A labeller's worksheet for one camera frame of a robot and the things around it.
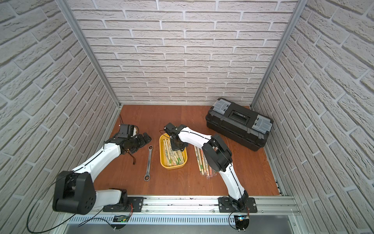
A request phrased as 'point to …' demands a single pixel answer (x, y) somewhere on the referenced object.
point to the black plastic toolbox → (240, 125)
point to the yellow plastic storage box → (170, 159)
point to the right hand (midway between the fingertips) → (180, 147)
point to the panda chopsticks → (197, 150)
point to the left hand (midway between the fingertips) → (148, 139)
